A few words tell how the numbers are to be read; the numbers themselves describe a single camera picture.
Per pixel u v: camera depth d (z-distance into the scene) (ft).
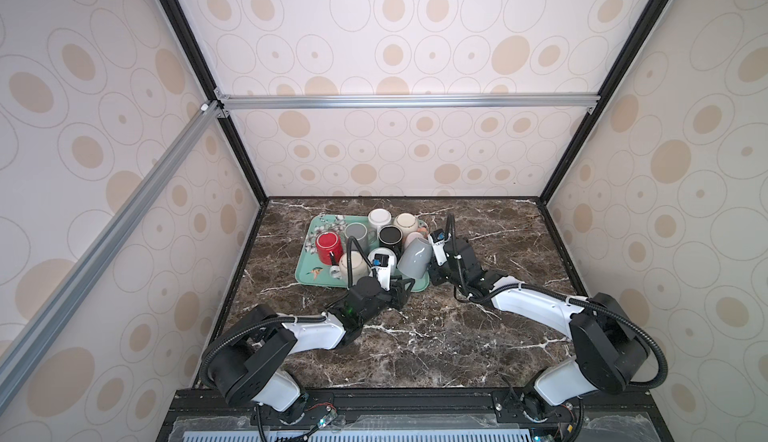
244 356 1.43
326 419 2.33
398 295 2.44
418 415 2.40
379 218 3.39
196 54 2.62
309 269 3.25
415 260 2.67
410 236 3.13
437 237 2.53
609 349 1.43
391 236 3.21
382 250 3.09
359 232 3.12
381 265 2.40
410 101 3.03
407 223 3.28
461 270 2.17
